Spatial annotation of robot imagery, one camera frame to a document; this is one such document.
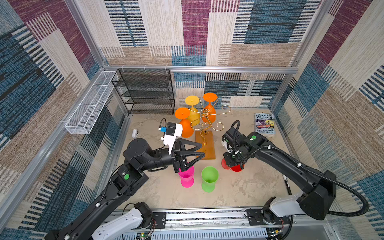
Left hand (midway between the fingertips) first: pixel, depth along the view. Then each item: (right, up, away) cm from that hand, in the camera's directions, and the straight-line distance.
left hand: (202, 152), depth 49 cm
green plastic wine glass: (+6, -17, +29) cm, 34 cm away
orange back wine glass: (+5, +15, +27) cm, 31 cm away
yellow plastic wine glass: (-2, +13, +34) cm, 37 cm away
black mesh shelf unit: (-38, +33, +62) cm, 80 cm away
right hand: (+16, -11, +27) cm, 34 cm away
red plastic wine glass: (+19, -12, +25) cm, 34 cm away
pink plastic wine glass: (-6, -16, +23) cm, 29 cm away
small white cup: (-43, +3, +54) cm, 69 cm away
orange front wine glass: (-8, +14, +25) cm, 30 cm away
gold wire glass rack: (+4, +4, +41) cm, 41 cm away
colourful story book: (+48, +9, +60) cm, 77 cm away
